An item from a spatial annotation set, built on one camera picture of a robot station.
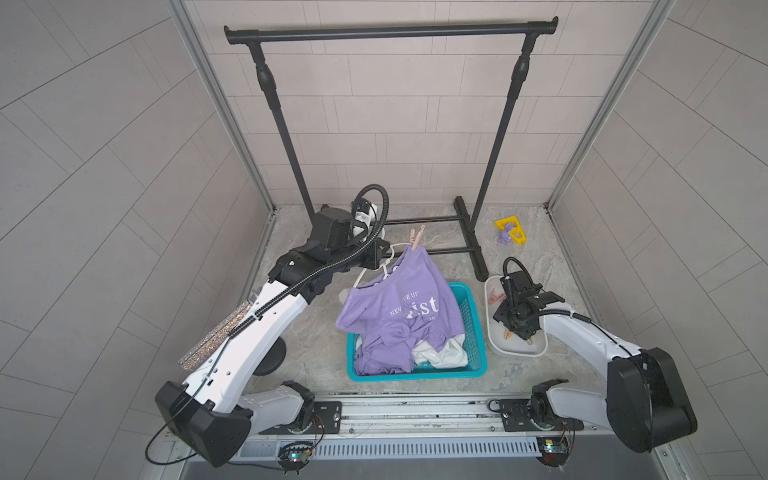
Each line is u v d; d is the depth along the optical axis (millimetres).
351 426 707
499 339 827
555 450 680
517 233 1077
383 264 678
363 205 588
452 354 765
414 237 765
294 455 642
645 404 403
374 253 587
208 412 357
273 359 788
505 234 1041
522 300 645
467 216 1084
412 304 754
